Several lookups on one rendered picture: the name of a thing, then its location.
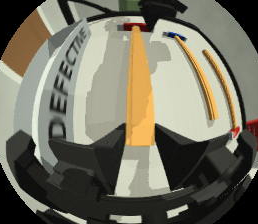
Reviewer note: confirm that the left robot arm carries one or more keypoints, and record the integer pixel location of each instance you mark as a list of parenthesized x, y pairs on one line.
[(177, 5)]

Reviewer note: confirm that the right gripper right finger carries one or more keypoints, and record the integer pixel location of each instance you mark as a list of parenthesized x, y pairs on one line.
[(180, 155)]

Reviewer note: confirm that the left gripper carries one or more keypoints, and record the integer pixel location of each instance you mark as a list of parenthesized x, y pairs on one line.
[(153, 12)]

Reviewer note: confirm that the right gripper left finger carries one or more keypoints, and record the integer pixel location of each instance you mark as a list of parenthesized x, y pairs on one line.
[(104, 156)]

